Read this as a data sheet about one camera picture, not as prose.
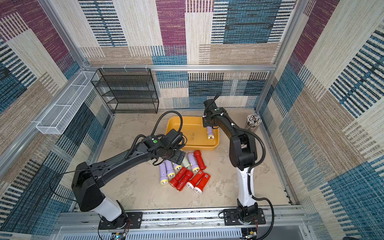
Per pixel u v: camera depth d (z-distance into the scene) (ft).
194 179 2.77
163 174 2.79
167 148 1.89
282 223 2.35
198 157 3.00
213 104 2.66
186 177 2.77
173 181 2.72
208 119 2.44
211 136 3.35
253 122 2.93
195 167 2.87
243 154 1.82
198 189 2.60
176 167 2.86
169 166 2.87
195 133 3.48
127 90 3.59
